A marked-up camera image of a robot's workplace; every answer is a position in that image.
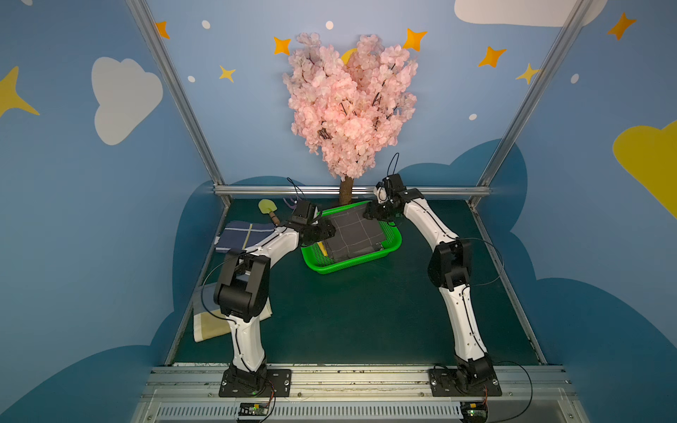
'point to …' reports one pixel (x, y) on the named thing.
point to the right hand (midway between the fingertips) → (372, 212)
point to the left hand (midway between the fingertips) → (329, 228)
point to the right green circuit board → (474, 411)
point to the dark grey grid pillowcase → (354, 233)
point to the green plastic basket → (315, 260)
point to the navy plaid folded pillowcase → (241, 234)
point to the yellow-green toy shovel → (268, 206)
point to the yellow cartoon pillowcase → (323, 248)
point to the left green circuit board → (253, 409)
